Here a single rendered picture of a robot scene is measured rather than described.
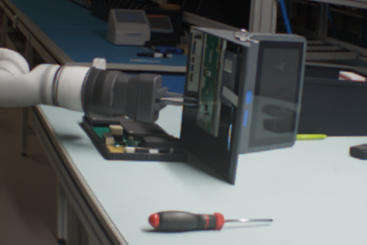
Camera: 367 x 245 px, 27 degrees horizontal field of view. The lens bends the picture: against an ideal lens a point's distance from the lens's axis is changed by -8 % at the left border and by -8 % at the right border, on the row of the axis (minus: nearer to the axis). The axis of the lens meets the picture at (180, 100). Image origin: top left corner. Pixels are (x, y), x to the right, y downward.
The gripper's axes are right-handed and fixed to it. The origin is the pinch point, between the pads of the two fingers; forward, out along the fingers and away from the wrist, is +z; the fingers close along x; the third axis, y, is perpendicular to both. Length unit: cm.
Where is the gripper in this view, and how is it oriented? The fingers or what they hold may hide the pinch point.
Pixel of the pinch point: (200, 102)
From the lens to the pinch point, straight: 130.3
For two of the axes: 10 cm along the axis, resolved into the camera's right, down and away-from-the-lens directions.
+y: -2.4, 1.5, -9.6
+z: 9.7, 1.3, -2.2
